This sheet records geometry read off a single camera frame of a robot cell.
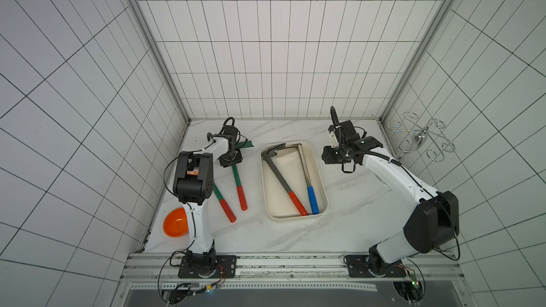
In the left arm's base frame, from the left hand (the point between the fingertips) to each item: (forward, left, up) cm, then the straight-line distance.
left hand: (233, 164), depth 101 cm
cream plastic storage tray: (-20, -22, -1) cm, 30 cm away
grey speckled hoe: (+1, -16, +5) cm, 17 cm away
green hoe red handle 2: (+6, -7, +9) cm, 12 cm away
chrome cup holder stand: (-4, -76, +30) cm, 82 cm away
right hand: (-3, -42, +16) cm, 45 cm away
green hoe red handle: (-20, +1, +1) cm, 20 cm away
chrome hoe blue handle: (-19, -36, +5) cm, 41 cm away
